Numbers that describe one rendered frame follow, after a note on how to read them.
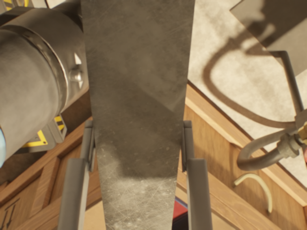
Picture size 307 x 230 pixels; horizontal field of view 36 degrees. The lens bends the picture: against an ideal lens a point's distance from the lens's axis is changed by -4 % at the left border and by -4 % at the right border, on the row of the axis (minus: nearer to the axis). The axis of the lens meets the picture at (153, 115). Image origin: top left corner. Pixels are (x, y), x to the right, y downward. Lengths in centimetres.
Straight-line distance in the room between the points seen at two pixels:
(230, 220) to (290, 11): 58
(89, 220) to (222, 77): 59
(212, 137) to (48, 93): 106
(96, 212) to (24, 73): 84
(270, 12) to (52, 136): 66
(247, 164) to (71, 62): 77
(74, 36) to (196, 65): 105
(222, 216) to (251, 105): 47
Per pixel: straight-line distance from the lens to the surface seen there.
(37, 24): 40
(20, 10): 48
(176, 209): 114
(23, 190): 172
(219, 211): 118
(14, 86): 35
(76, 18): 43
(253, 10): 135
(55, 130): 121
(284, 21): 138
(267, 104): 154
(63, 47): 39
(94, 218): 119
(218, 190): 123
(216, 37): 140
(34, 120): 37
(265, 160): 108
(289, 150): 105
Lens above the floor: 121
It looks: 51 degrees down
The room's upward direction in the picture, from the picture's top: 175 degrees counter-clockwise
